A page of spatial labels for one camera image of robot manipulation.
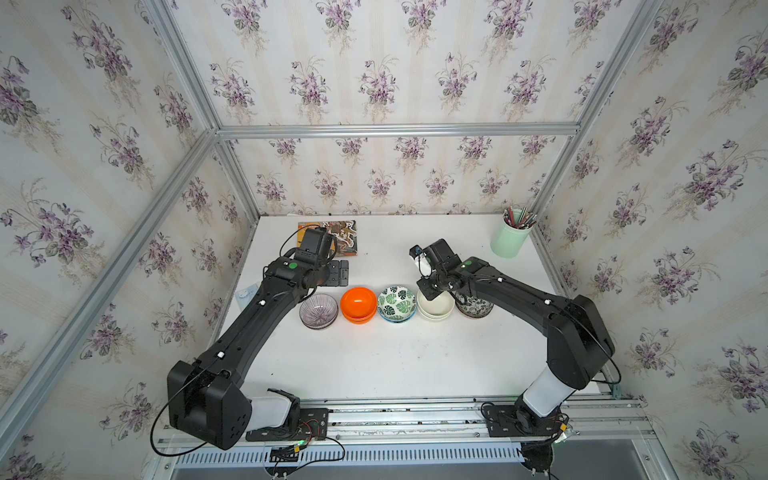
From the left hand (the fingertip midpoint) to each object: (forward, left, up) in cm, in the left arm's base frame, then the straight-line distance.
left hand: (334, 272), depth 81 cm
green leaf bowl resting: (-5, -18, -16) cm, 25 cm away
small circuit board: (-39, +10, -21) cm, 45 cm away
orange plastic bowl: (-3, -6, -14) cm, 15 cm away
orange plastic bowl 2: (-7, -7, -13) cm, 16 cm away
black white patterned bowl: (-2, -42, -15) cm, 44 cm away
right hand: (+2, -27, -8) cm, 28 cm away
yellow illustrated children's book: (+31, +1, -18) cm, 36 cm away
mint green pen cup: (+19, -57, -4) cm, 60 cm away
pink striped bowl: (-4, +6, -16) cm, 17 cm away
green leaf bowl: (-1, -18, -16) cm, 24 cm away
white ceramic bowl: (-5, -30, -13) cm, 33 cm away
